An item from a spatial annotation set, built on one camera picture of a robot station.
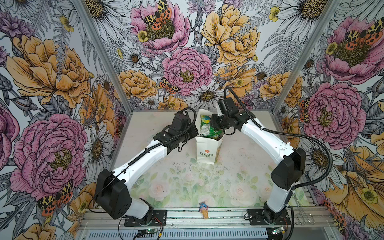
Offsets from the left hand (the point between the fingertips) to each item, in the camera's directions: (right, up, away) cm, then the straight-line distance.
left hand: (197, 133), depth 80 cm
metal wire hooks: (+52, -41, -4) cm, 66 cm away
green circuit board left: (-22, -45, -9) cm, 51 cm away
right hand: (+8, +3, +3) cm, 9 cm away
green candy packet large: (+5, +2, +3) cm, 6 cm away
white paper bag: (+5, -8, 0) cm, 10 cm away
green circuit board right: (+37, -46, -9) cm, 60 cm away
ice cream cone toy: (+3, -37, -6) cm, 37 cm away
